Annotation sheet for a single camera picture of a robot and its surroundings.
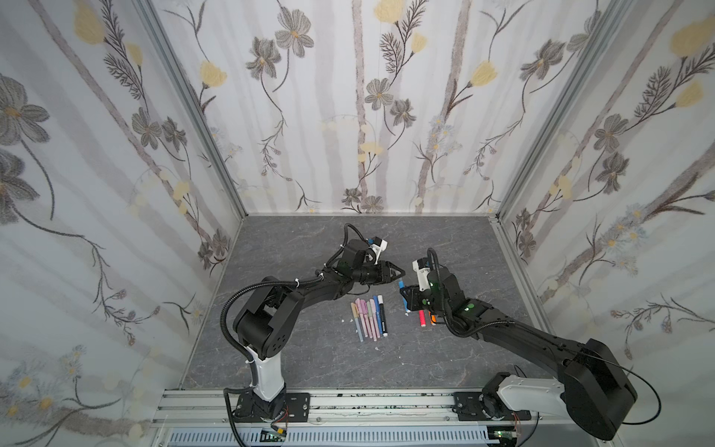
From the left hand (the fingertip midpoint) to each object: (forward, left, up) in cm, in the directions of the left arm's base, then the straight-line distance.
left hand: (405, 272), depth 84 cm
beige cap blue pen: (-6, +16, -14) cm, 22 cm away
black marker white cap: (-11, +7, -14) cm, 19 cm away
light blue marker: (-3, +1, -2) cm, 4 cm away
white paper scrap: (-9, +20, -15) cm, 27 cm away
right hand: (-5, +1, -1) cm, 5 cm away
